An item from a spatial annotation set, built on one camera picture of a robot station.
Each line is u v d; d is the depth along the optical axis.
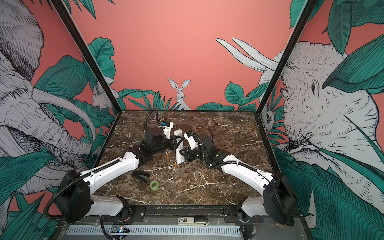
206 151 0.60
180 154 0.77
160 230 0.70
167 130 0.72
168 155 0.95
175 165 0.90
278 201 0.41
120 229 0.70
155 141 0.61
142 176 0.85
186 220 0.69
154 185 0.84
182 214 0.75
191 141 0.70
